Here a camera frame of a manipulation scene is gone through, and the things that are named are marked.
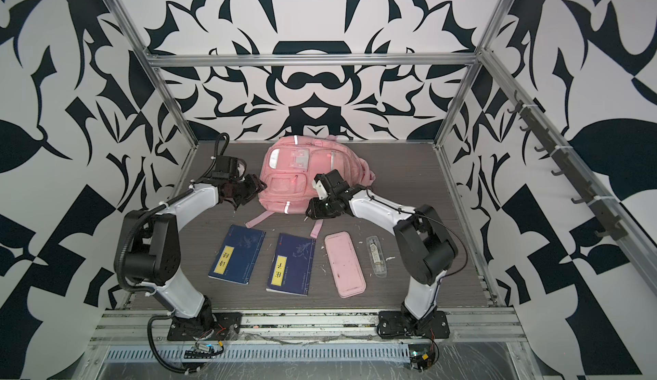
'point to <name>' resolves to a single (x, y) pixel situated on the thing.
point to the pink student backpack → (291, 164)
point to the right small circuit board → (423, 355)
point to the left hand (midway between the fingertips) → (263, 184)
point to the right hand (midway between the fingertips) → (309, 211)
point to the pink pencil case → (347, 274)
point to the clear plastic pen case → (376, 256)
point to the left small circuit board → (202, 351)
